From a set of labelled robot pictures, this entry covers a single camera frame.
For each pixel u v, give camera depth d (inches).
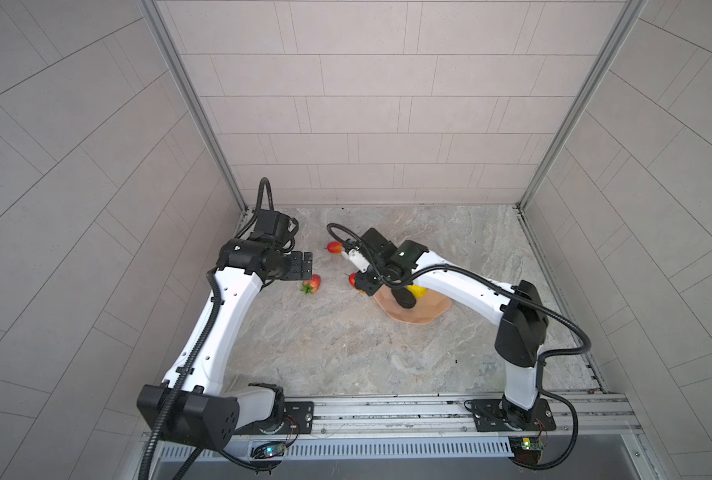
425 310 35.1
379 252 24.4
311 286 35.9
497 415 28.0
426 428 27.9
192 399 14.2
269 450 25.6
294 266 25.7
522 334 19.8
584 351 16.9
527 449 26.7
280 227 22.0
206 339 15.7
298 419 27.8
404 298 34.2
